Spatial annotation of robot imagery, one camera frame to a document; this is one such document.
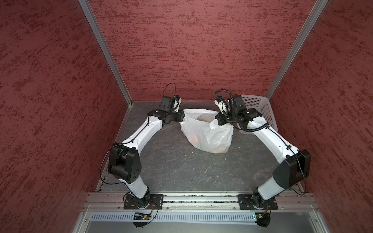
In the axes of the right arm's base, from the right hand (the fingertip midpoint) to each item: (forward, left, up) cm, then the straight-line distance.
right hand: (217, 119), depth 83 cm
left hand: (+4, +22, -2) cm, 22 cm away
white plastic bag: (-2, +9, -8) cm, 12 cm away
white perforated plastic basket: (+27, -43, -18) cm, 54 cm away
